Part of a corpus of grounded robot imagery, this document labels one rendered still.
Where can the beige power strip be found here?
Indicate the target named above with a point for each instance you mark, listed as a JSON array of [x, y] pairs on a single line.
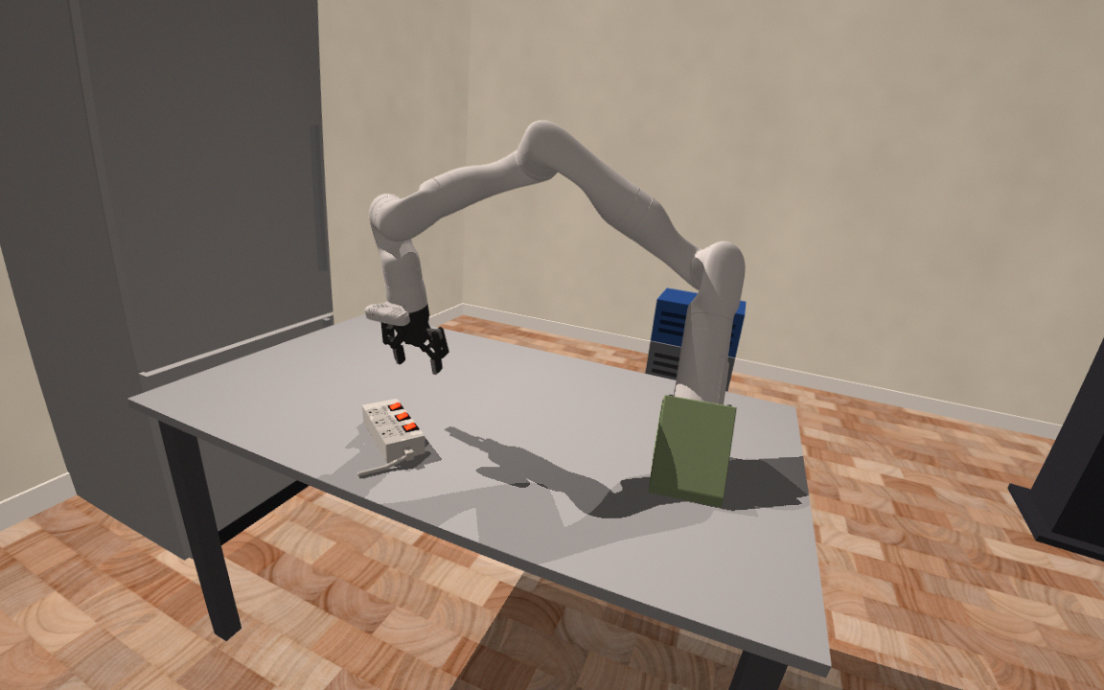
[[393, 432]]

